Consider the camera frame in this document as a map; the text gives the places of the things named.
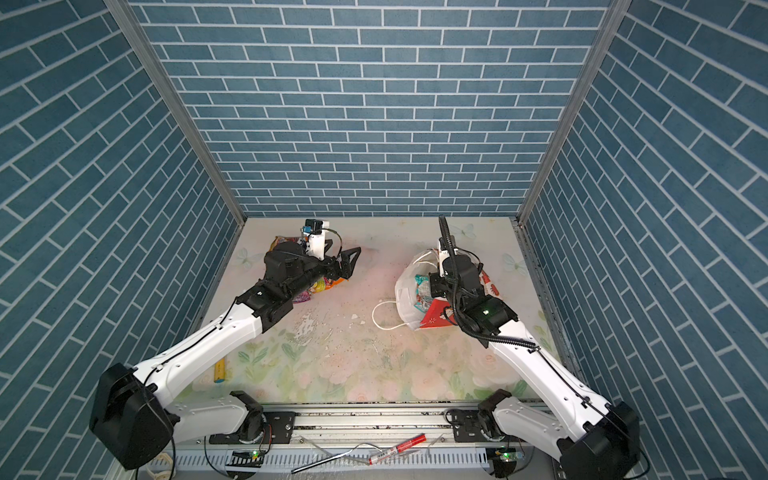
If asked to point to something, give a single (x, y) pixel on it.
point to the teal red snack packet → (423, 292)
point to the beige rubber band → (165, 475)
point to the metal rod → (320, 462)
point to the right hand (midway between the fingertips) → (437, 261)
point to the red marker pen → (398, 448)
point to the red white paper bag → (439, 312)
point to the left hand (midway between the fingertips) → (348, 246)
